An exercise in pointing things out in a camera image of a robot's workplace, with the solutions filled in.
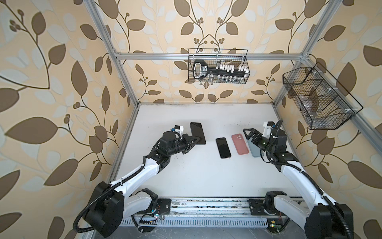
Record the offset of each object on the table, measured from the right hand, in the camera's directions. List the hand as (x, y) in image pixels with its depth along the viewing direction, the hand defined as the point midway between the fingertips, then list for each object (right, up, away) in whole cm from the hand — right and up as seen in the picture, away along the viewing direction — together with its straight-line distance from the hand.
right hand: (248, 133), depth 83 cm
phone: (-12, -11, +12) cm, 20 cm away
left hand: (-29, -1, -8) cm, 30 cm away
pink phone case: (-1, -9, +13) cm, 15 cm away
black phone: (-29, +2, -3) cm, 29 cm away
